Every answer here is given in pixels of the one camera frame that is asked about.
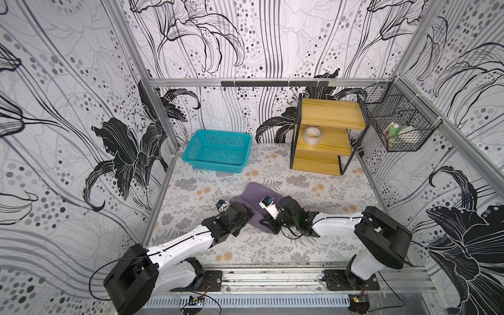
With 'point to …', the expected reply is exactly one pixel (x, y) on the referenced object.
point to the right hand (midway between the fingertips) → (263, 218)
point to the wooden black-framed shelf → (336, 119)
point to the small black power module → (359, 303)
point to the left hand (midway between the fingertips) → (251, 219)
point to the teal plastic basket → (219, 151)
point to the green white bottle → (395, 130)
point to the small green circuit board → (197, 301)
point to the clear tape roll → (312, 136)
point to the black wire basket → (401, 123)
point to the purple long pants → (254, 193)
